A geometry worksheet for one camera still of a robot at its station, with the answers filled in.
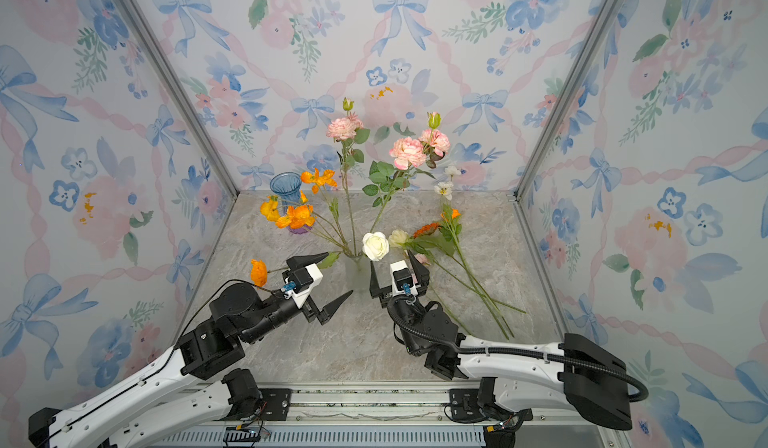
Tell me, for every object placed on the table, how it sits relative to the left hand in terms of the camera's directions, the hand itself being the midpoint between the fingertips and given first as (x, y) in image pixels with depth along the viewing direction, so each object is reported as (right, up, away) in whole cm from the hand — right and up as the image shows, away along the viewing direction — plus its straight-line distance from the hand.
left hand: (336, 269), depth 61 cm
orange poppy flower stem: (-21, +13, +19) cm, 32 cm away
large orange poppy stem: (-9, +11, +5) cm, 15 cm away
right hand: (+12, +2, +7) cm, 14 cm away
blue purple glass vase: (-23, +22, +40) cm, 51 cm away
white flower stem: (+31, +22, +46) cm, 59 cm away
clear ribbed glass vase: (+1, -8, +30) cm, 31 cm away
